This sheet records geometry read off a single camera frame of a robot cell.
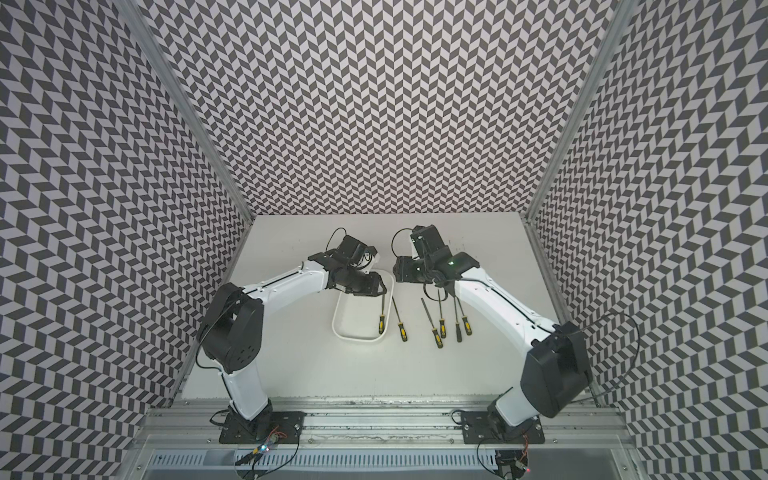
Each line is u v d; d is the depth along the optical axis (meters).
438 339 0.87
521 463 0.68
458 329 0.89
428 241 0.61
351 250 0.73
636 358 0.74
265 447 0.68
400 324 0.91
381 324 0.89
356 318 0.90
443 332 0.89
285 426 0.73
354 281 0.77
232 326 0.49
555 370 0.41
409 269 0.71
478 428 0.74
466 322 0.91
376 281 0.81
